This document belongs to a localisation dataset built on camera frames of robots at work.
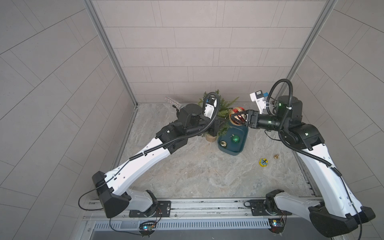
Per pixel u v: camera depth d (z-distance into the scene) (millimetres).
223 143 895
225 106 805
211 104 533
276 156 870
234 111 565
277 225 678
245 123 512
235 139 917
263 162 856
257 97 539
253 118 509
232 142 934
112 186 374
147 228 639
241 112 553
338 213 357
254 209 709
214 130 526
